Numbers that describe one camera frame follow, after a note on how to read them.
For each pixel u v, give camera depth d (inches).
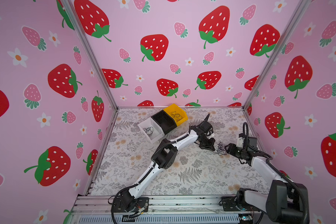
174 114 45.3
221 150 36.9
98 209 28.9
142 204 29.1
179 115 44.8
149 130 40.9
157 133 41.0
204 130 32.0
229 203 29.2
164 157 25.2
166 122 44.2
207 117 33.8
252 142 27.1
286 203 16.1
